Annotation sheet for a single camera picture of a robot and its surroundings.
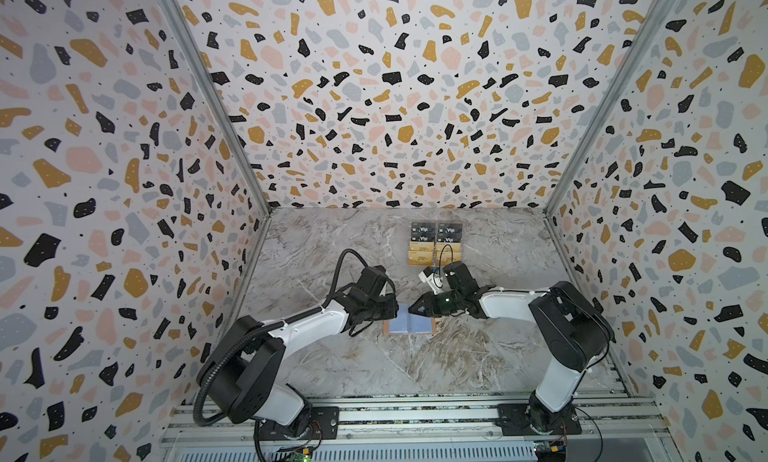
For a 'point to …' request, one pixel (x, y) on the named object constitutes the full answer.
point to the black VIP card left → (423, 231)
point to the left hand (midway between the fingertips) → (405, 303)
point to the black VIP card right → (450, 233)
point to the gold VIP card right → (448, 253)
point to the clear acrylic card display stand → (433, 244)
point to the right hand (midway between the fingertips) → (411, 306)
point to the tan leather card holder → (405, 322)
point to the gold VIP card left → (421, 253)
